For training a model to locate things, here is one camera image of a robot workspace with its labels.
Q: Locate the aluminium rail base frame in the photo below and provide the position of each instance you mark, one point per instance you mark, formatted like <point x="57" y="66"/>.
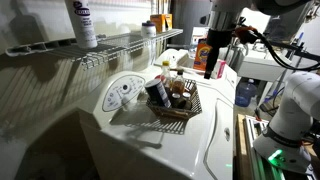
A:
<point x="256" y="160"/>

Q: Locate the wooden board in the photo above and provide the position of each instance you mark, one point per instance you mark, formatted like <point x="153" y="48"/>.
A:
<point x="240" y="146"/>

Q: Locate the white utility sink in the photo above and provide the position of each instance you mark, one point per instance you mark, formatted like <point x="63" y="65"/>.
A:
<point x="260" y="68"/>

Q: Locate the white dryer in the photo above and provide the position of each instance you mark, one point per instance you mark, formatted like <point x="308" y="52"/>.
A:
<point x="173" y="56"/>

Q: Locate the white washing machine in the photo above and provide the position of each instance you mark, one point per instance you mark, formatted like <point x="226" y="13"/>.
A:
<point x="166" y="146"/>

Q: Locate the tall white purple-label bottle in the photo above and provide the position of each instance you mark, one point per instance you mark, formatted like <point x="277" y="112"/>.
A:
<point x="82" y="23"/>

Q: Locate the blue water jug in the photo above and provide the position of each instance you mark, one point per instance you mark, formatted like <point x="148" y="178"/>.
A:
<point x="245" y="93"/>

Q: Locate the black metal bar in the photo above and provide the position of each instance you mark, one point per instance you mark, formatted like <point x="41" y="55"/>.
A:
<point x="293" y="48"/>

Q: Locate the amber bottle black cap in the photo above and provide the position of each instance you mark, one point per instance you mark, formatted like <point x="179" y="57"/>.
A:
<point x="178" y="85"/>

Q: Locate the small dark jar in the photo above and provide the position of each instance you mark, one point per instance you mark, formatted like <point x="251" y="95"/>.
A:
<point x="176" y="100"/>

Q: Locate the clear bottle yellow cap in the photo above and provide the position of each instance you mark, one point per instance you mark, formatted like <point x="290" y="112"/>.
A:
<point x="166" y="71"/>

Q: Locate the grey water heater tank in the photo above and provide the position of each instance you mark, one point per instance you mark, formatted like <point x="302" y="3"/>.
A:
<point x="190" y="20"/>

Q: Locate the white jar purple lid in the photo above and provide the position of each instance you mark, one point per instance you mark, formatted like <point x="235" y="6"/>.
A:
<point x="148" y="30"/>

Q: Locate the dark blue cylindrical can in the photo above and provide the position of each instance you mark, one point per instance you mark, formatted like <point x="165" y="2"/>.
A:
<point x="158" y="93"/>

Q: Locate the pink and white box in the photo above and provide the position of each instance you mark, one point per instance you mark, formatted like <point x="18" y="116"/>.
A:
<point x="220" y="69"/>

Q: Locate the brown wicker basket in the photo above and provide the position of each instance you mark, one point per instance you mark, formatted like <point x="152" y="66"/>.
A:
<point x="181" y="113"/>

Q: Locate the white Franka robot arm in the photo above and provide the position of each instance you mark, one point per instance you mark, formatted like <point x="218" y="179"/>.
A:
<point x="293" y="110"/>

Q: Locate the orange Tide detergent box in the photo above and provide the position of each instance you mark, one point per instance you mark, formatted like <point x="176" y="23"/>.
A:
<point x="200" y="55"/>

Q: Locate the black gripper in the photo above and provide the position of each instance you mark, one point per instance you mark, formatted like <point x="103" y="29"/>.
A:
<point x="218" y="43"/>

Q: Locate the orange cardboard box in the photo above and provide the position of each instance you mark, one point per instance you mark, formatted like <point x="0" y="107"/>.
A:
<point x="160" y="21"/>

